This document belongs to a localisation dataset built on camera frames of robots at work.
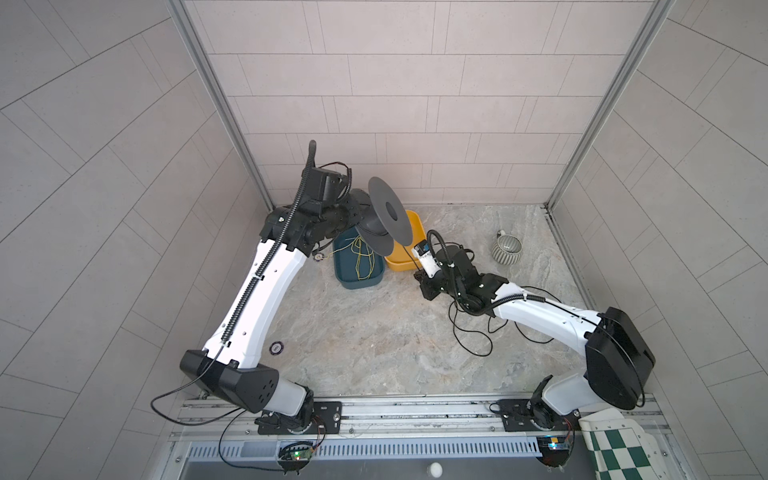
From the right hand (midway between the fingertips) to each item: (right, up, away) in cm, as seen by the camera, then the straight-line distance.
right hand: (413, 276), depth 82 cm
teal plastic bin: (-22, +2, +17) cm, 28 cm away
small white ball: (+3, -35, -23) cm, 42 cm away
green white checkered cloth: (+46, -37, -15) cm, 61 cm away
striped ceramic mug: (+34, +7, +20) cm, 40 cm away
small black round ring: (-38, -20, 0) cm, 43 cm away
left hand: (-12, +19, -12) cm, 26 cm away
